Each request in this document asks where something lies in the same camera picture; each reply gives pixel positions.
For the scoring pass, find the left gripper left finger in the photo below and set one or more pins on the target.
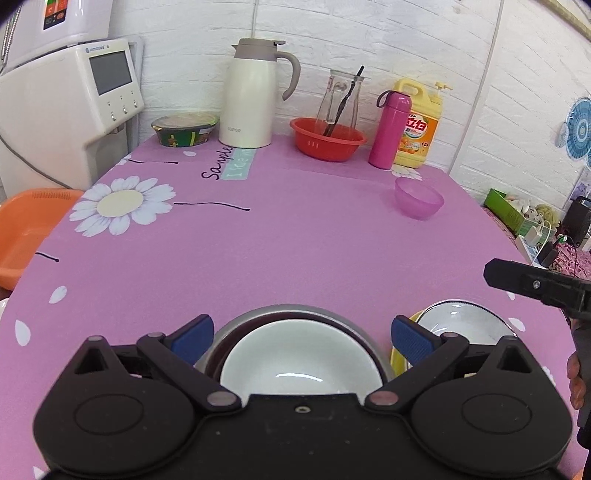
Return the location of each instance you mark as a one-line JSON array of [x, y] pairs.
[[174, 357]]

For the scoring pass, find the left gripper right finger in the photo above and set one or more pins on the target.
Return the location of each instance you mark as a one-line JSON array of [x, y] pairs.
[[432, 358]]

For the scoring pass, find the white plate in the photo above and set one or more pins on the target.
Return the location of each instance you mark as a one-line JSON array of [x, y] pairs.
[[473, 321]]

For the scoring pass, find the red and white bowl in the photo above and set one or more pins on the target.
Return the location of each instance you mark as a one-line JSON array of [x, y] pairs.
[[294, 355]]

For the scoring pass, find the purple plastic bowl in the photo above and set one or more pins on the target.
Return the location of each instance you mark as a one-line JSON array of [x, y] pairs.
[[416, 199]]

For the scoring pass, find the stainless steel bowl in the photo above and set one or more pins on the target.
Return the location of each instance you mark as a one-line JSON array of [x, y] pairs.
[[295, 313]]

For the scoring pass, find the person's right hand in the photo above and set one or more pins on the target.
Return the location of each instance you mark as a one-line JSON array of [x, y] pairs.
[[576, 383]]

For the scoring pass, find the white power strip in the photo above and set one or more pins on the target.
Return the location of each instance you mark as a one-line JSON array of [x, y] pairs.
[[537, 247]]

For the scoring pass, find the green box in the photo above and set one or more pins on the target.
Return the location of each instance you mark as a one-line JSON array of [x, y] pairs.
[[512, 218]]

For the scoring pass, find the pink floral tablecloth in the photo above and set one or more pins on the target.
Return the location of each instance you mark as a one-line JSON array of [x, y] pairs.
[[161, 240]]

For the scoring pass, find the orange plastic basin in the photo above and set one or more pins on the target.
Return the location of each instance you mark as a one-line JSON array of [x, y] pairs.
[[26, 220]]

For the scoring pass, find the green instant noodle bowl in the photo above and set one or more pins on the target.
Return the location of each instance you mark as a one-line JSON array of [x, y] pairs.
[[185, 129]]

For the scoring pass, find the pink thermos bottle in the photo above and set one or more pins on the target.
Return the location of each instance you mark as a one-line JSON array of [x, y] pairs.
[[396, 107]]

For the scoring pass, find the yellow detergent bottle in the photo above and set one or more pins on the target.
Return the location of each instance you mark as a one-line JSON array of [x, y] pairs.
[[422, 123]]

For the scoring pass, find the red plastic basket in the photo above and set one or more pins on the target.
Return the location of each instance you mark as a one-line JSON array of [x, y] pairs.
[[337, 147]]

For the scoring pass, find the black stirring stick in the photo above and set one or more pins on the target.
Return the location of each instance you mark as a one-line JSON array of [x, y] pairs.
[[341, 103]]

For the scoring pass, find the glass jar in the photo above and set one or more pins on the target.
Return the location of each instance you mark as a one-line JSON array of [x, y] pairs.
[[339, 103]]

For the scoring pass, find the white water dispenser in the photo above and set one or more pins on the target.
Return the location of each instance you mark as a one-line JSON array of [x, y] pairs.
[[64, 116]]

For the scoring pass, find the cream thermos jug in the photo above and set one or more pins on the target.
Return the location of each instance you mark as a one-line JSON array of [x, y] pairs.
[[249, 93]]

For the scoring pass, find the white water purifier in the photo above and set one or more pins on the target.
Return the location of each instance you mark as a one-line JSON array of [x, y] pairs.
[[39, 27]]

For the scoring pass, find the blue wall decoration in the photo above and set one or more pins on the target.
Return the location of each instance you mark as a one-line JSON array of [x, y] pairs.
[[574, 133]]

